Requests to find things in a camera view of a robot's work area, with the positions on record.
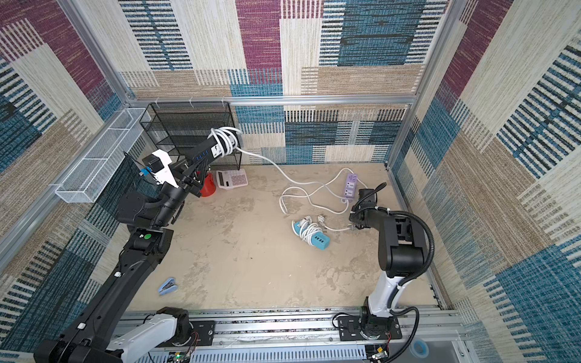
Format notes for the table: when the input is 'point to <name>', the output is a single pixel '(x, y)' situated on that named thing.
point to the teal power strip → (319, 240)
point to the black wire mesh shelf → (175, 126)
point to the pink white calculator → (228, 179)
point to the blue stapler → (168, 287)
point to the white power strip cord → (306, 192)
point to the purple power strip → (350, 185)
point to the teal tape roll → (418, 347)
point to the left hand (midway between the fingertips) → (201, 156)
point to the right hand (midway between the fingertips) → (363, 218)
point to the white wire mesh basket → (90, 176)
